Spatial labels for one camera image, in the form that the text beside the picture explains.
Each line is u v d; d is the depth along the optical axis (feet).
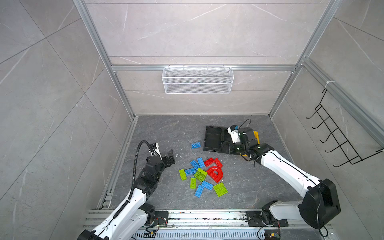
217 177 2.83
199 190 2.68
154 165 1.97
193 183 2.81
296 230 2.30
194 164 3.02
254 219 2.39
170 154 2.40
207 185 2.74
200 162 3.04
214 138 3.68
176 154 3.21
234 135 2.40
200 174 2.87
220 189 2.69
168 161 2.40
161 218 2.40
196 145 3.30
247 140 2.05
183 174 2.86
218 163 2.97
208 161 3.05
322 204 1.33
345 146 2.10
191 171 2.90
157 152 2.26
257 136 3.25
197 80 3.29
